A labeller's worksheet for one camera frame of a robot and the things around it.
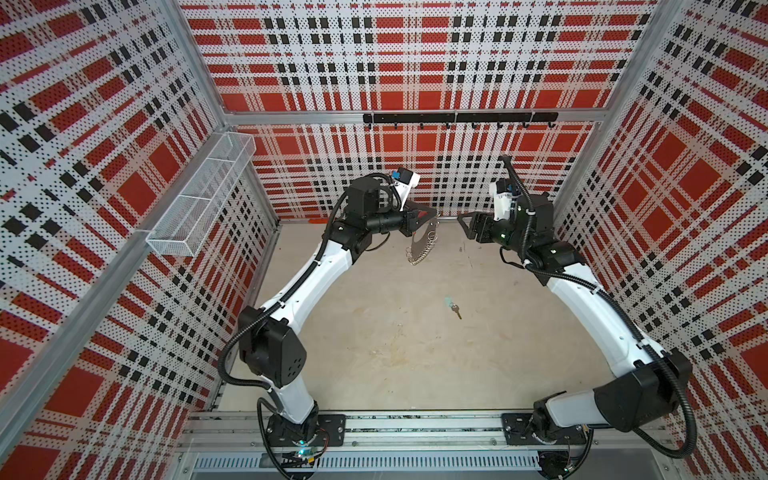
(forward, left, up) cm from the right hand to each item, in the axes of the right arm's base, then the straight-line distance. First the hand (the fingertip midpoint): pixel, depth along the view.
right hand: (468, 219), depth 74 cm
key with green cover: (-7, 0, -34) cm, 34 cm away
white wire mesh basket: (+13, +85, -12) cm, 87 cm away
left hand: (-1, +8, +2) cm, 9 cm away
